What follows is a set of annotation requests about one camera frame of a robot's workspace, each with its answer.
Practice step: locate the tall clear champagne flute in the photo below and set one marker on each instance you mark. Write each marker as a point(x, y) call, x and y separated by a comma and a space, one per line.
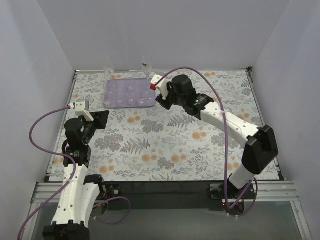
point(147, 67)

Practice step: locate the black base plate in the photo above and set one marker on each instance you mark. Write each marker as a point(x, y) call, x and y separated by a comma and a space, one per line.
point(214, 201)

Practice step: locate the lilac plastic tray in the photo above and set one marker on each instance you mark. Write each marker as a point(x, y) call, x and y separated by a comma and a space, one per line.
point(139, 83)

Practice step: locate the clear stemmed wine glass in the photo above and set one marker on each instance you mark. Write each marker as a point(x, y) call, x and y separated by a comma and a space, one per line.
point(108, 67)

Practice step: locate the floral patterned table mat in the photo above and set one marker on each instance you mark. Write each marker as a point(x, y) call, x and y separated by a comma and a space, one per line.
point(155, 144)

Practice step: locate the aluminium frame rail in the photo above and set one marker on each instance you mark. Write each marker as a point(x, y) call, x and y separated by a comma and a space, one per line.
point(267, 190)

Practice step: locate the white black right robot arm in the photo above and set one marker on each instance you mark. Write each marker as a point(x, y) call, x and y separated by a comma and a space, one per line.
point(259, 143)

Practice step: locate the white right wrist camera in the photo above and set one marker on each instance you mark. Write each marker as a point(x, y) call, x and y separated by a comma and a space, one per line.
point(157, 83)

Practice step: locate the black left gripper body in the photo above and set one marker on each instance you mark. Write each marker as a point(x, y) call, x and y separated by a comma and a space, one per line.
point(100, 119)

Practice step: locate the clear ribbed tumbler glass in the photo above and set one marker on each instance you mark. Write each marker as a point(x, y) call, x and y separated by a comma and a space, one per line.
point(110, 85)

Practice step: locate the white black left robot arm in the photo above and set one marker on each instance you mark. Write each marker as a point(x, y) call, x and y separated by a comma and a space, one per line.
point(71, 219)

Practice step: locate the short clear tumbler glass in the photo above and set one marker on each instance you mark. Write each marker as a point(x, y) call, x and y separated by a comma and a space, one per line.
point(120, 98)

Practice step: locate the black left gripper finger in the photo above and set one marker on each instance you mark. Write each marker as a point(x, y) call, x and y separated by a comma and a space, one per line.
point(100, 125)
point(101, 116)

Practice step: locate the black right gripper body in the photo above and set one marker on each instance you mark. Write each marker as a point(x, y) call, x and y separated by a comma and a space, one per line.
point(165, 100)

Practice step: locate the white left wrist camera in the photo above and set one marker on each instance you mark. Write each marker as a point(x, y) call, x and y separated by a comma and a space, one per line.
point(81, 109)

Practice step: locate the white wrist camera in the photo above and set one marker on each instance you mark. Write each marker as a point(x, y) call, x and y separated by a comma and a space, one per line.
point(81, 109)
point(157, 83)

